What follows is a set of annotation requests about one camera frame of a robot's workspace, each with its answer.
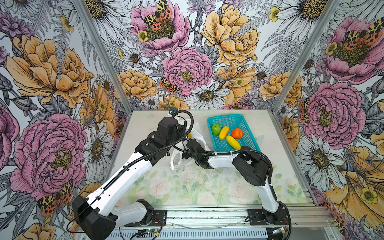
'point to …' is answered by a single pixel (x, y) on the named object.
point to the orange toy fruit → (237, 133)
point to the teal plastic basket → (229, 133)
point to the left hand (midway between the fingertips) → (180, 129)
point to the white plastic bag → (176, 163)
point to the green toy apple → (216, 129)
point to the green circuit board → (152, 230)
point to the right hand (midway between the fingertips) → (184, 148)
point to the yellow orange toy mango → (223, 133)
